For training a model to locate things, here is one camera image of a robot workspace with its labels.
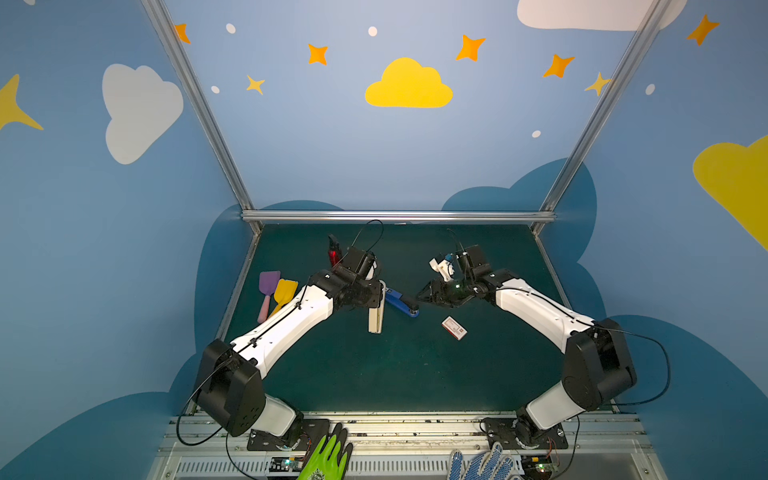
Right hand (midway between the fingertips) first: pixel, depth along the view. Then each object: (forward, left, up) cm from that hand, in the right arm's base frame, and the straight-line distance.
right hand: (421, 296), depth 83 cm
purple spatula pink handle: (+12, +53, -14) cm, 56 cm away
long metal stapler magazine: (-6, +13, -1) cm, 14 cm away
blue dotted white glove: (-38, -16, -14) cm, 43 cm away
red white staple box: (-2, -12, -15) cm, 19 cm away
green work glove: (-38, +21, -13) cm, 45 cm away
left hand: (-1, +11, +1) cm, 11 cm away
